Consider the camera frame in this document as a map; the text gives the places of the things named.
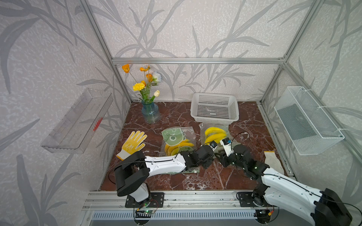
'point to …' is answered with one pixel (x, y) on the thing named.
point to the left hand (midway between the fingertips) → (210, 156)
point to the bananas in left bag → (171, 150)
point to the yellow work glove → (132, 144)
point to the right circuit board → (263, 216)
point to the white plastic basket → (214, 108)
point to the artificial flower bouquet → (144, 87)
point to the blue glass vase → (150, 111)
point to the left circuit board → (146, 213)
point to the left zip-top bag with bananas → (176, 140)
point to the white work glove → (273, 162)
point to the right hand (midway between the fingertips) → (216, 152)
